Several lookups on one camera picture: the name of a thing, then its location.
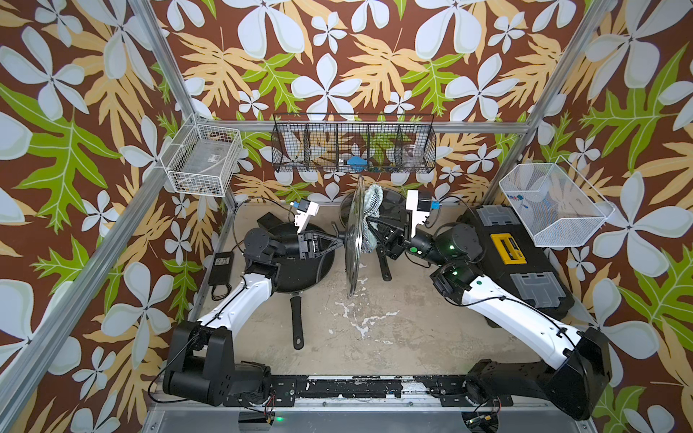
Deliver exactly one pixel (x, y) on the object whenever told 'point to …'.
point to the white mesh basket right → (554, 204)
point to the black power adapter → (222, 269)
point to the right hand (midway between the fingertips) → (364, 220)
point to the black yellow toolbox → (514, 262)
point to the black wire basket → (354, 142)
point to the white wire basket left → (201, 160)
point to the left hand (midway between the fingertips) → (341, 244)
